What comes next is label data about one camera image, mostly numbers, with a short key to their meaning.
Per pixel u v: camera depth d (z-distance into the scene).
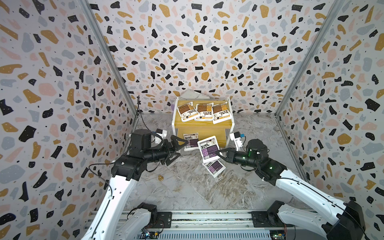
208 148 0.73
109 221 0.38
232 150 0.63
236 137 0.67
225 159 0.66
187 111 0.73
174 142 0.58
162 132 0.64
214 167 0.92
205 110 0.75
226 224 0.73
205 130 0.90
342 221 0.39
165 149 0.57
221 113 0.73
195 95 1.04
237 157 0.64
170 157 0.58
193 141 0.84
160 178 0.86
